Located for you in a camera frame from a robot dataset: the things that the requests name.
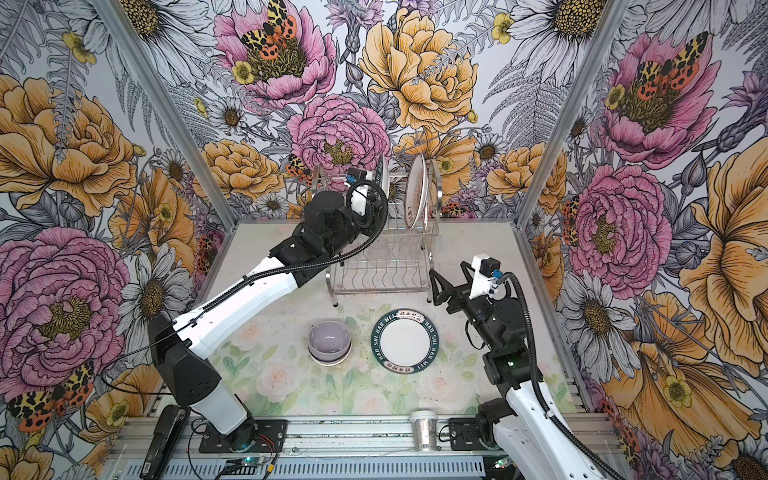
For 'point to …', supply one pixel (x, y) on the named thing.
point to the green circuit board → (251, 460)
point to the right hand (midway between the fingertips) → (444, 276)
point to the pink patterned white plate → (416, 192)
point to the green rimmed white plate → (405, 341)
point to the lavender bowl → (329, 340)
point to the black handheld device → (166, 440)
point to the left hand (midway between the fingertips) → (380, 207)
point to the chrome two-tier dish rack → (398, 260)
